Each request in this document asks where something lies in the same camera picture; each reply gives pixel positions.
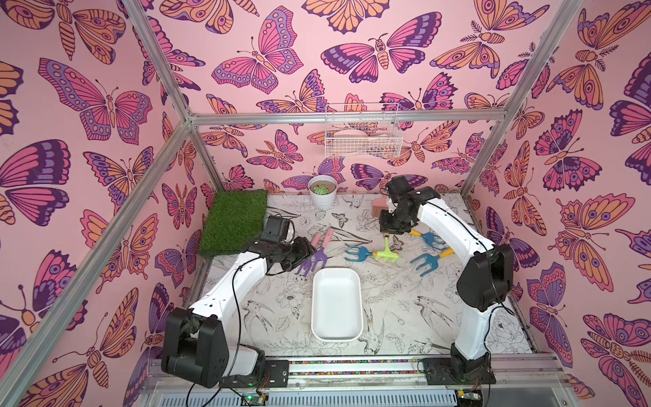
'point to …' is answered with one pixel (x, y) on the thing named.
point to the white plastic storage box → (336, 304)
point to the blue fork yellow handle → (363, 253)
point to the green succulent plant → (321, 189)
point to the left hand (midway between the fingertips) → (314, 251)
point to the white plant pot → (323, 202)
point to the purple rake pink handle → (320, 254)
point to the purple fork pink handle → (308, 263)
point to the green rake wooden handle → (386, 254)
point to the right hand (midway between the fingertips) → (376, 231)
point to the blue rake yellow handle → (431, 261)
